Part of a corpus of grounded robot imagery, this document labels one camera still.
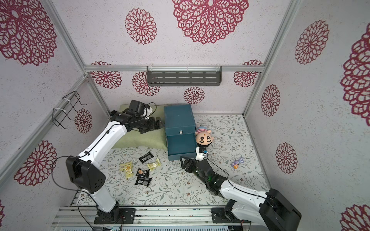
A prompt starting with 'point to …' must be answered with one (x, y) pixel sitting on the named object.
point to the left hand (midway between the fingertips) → (158, 127)
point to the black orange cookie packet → (144, 173)
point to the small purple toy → (235, 164)
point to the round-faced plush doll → (203, 138)
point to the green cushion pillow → (155, 139)
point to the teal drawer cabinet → (180, 125)
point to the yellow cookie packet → (127, 167)
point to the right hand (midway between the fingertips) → (182, 158)
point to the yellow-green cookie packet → (151, 166)
